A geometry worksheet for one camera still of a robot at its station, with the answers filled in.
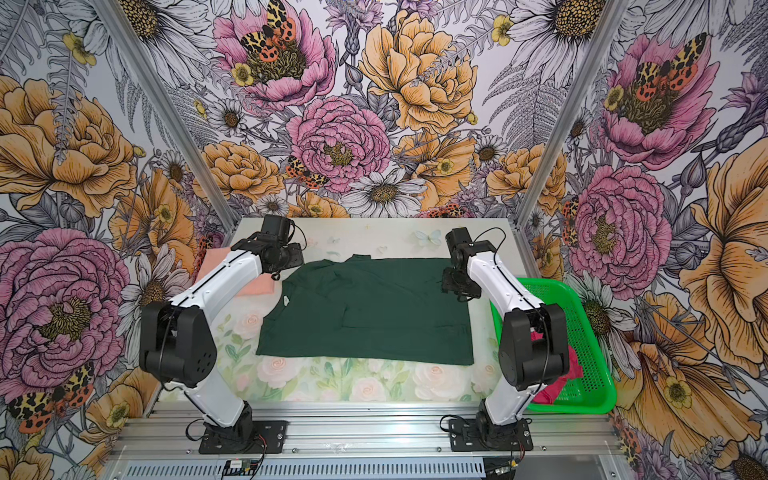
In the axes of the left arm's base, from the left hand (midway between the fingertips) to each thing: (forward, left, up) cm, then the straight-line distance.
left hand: (290, 264), depth 92 cm
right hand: (-10, -50, -2) cm, 51 cm away
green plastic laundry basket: (-36, -82, -9) cm, 90 cm away
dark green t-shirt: (-8, -18, -13) cm, 24 cm away
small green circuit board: (-49, +5, -13) cm, 51 cm away
